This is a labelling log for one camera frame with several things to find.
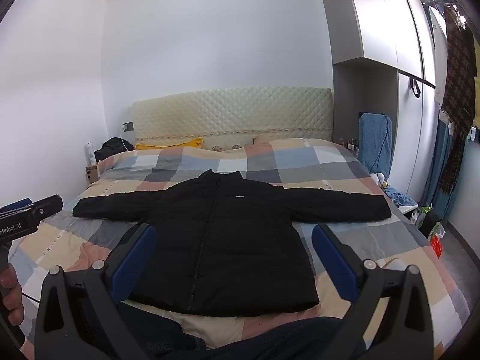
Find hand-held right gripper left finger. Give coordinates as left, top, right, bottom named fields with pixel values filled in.
left=34, top=223, right=158, bottom=360

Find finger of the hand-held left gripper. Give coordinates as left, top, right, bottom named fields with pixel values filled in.
left=0, top=197, right=34, bottom=214
left=30, top=194, right=64, bottom=221

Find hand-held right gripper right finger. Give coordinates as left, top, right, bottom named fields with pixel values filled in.
left=312, top=223, right=445, bottom=360

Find black puffer jacket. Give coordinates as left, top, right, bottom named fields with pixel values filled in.
left=72, top=169, right=392, bottom=317

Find person's left hand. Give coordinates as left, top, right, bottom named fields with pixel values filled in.
left=0, top=264, right=25, bottom=322

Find black bag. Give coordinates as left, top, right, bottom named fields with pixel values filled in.
left=94, top=137, right=135, bottom=164

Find person's legs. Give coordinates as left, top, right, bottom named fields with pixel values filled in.
left=112, top=302, right=370, bottom=360

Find white stool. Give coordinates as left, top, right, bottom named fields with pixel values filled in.
left=394, top=199, right=419, bottom=215

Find crumpled blue cloth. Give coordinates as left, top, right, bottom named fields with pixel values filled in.
left=385, top=186, right=415, bottom=206

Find green white bag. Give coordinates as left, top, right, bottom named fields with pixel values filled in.
left=410, top=203, right=433, bottom=230

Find red bag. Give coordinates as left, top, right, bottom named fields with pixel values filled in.
left=428, top=222, right=446, bottom=260

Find yellow pillow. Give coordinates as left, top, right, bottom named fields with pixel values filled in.
left=135, top=137, right=204, bottom=152

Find row of small bottles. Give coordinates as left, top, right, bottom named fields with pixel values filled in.
left=339, top=137, right=360, bottom=155

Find plaid bed blanket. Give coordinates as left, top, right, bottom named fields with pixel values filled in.
left=7, top=137, right=471, bottom=350

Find blue knitted cloth cover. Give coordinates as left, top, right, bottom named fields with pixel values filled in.
left=358, top=112, right=394, bottom=181

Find blue curtain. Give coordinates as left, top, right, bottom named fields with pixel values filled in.
left=419, top=119, right=466, bottom=219

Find floral beige pillow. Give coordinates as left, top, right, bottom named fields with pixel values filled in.
left=202, top=135, right=260, bottom=153

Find yellow cloth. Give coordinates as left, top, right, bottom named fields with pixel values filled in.
left=473, top=76, right=480, bottom=127

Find brown plaid hanging scarf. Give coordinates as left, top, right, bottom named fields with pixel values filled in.
left=438, top=5, right=478, bottom=196

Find white hanging garment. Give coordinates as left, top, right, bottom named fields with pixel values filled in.
left=428, top=7, right=449, bottom=125

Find grey white wardrobe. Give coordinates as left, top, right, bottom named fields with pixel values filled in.
left=316, top=0, right=438, bottom=204

